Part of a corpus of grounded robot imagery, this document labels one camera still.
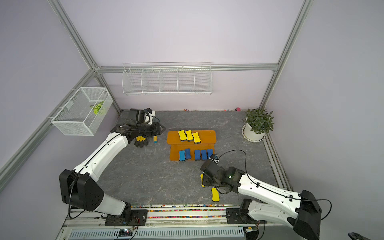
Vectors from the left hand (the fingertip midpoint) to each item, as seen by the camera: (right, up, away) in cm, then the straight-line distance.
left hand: (163, 129), depth 81 cm
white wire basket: (-45, +9, +2) cm, 46 cm away
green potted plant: (+56, +5, +6) cm, 56 cm away
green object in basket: (-37, +12, 0) cm, 39 cm away
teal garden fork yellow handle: (-9, -7, +18) cm, 21 cm away
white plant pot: (+55, -5, +20) cm, 59 cm away
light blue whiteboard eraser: (+9, -17, +12) cm, 23 cm away
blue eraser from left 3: (+23, -17, +12) cm, 31 cm away
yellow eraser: (+10, -4, +6) cm, 12 cm away
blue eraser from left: (+12, -15, +13) cm, 24 cm away
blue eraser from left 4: (+27, -15, +14) cm, 34 cm away
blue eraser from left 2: (+19, -17, +13) cm, 28 cm away
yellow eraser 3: (+18, -5, +4) cm, 19 cm away
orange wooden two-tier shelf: (+25, -5, +5) cm, 26 cm away
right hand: (+22, -25, -4) cm, 33 cm away
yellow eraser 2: (+14, -4, +5) cm, 16 cm away
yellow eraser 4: (+28, -35, -3) cm, 45 cm away
